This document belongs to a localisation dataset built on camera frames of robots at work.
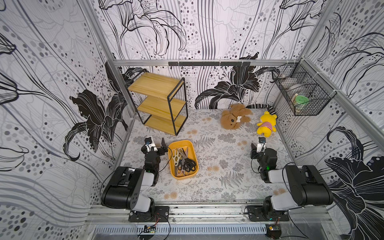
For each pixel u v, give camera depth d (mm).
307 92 800
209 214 748
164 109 944
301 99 785
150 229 720
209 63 911
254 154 813
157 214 730
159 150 791
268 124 1010
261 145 777
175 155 927
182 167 860
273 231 700
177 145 952
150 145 747
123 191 441
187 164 860
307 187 441
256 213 719
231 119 1010
